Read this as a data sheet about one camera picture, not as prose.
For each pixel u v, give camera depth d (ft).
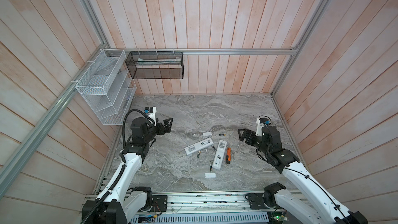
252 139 2.32
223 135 3.21
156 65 3.41
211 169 2.75
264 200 2.39
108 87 2.37
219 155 2.88
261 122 2.35
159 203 2.40
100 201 1.28
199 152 2.96
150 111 2.24
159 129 2.33
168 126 2.36
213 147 3.03
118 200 1.34
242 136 2.36
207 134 3.23
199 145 2.98
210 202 2.46
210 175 2.69
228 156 2.87
